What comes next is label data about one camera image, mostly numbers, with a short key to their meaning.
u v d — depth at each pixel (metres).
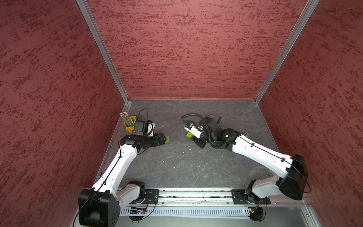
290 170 0.41
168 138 0.95
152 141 0.70
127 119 0.90
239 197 0.74
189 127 0.65
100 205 0.38
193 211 0.71
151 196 0.74
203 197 0.76
